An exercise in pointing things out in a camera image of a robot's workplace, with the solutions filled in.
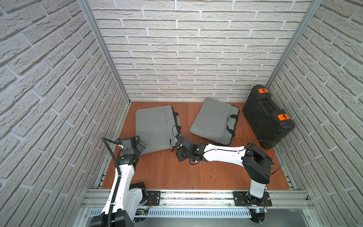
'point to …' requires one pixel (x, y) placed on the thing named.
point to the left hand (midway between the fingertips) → (138, 143)
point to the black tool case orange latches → (265, 119)
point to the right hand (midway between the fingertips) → (179, 152)
